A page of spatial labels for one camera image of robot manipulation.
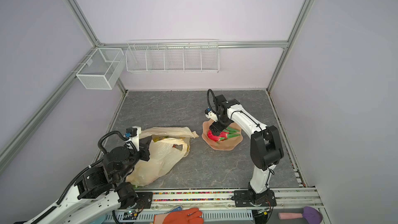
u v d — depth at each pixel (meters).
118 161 0.47
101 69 0.98
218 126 0.79
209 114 0.82
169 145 0.69
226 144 0.91
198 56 1.05
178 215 0.70
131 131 0.55
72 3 0.75
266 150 0.48
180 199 0.75
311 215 0.69
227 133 0.87
